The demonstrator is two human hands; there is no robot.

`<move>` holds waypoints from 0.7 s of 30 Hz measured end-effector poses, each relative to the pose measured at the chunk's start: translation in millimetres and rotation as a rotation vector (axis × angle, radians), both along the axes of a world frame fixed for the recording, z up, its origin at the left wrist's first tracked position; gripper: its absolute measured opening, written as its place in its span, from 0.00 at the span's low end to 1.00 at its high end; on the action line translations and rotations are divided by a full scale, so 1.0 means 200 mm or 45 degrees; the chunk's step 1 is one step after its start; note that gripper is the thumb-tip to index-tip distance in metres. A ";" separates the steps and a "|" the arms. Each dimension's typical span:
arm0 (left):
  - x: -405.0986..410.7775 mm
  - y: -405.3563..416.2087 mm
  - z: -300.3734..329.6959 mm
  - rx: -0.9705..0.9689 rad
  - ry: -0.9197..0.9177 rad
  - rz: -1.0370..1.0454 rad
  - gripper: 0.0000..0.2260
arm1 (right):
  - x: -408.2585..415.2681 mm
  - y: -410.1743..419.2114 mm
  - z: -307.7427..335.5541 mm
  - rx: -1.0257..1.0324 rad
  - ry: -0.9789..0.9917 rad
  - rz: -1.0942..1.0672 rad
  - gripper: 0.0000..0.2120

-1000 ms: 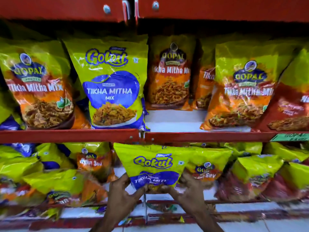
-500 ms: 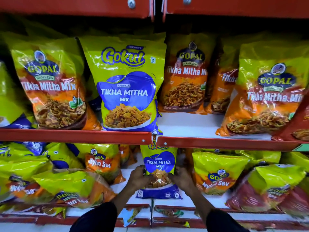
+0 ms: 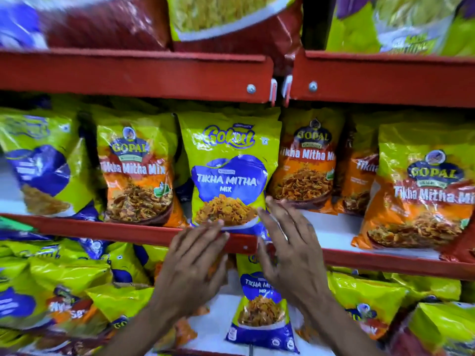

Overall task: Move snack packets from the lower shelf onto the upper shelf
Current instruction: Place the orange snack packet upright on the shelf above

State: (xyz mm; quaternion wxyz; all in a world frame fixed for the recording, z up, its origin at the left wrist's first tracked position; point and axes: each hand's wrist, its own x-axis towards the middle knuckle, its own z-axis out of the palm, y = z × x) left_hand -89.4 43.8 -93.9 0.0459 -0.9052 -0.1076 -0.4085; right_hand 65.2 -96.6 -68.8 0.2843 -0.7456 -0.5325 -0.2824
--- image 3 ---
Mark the person's left hand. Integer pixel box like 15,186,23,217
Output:
156,220,230,319

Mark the person's right hand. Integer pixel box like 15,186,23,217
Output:
257,197,332,312

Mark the person's left forearm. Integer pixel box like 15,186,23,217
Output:
97,303,194,356

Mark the person's right forearm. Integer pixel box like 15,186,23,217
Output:
305,289,387,356

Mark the green blue snack packet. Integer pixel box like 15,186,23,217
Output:
0,107,94,218
177,110,283,239
225,253,300,354

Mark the long red metal shelf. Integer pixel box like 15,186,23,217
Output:
0,189,475,281

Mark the large green orange snack packet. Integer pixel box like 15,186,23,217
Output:
351,121,475,263

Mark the pile of green snack bags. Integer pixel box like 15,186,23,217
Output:
0,217,154,356

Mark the red yellow snack bag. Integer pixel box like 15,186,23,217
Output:
166,0,304,75

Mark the large green purple snack bag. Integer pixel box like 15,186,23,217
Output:
326,0,475,58

